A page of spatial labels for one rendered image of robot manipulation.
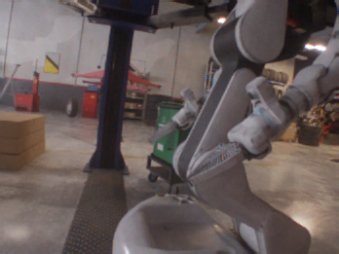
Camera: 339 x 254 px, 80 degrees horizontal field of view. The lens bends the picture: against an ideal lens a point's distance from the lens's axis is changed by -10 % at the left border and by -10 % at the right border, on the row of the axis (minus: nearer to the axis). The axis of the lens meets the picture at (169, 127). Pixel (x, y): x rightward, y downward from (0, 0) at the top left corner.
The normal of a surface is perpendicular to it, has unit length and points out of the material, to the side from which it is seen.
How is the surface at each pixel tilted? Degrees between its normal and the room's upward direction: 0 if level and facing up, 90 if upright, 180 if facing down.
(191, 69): 90
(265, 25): 89
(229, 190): 90
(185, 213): 74
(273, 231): 92
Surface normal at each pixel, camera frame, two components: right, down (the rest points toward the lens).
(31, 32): 0.23, 0.11
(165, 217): 0.29, -0.15
